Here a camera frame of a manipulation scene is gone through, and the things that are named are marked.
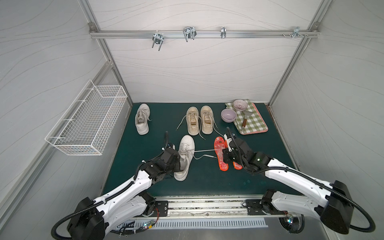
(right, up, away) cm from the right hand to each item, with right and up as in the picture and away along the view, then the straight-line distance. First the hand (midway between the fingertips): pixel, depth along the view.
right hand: (223, 149), depth 80 cm
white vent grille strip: (-6, -34, -10) cm, 36 cm away
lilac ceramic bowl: (+9, +19, +30) cm, 36 cm away
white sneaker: (-21, -1, +3) cm, 21 cm away
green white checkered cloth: (+28, +14, +29) cm, 43 cm away
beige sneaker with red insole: (-7, +16, +27) cm, 32 cm away
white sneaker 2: (-52, +16, +22) cm, 59 cm away
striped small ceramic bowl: (+21, +28, +38) cm, 52 cm away
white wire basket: (-67, +13, -11) cm, 69 cm away
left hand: (-25, -8, +2) cm, 26 cm away
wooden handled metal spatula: (+24, +20, +34) cm, 47 cm away
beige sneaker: (-17, +15, +24) cm, 34 cm away
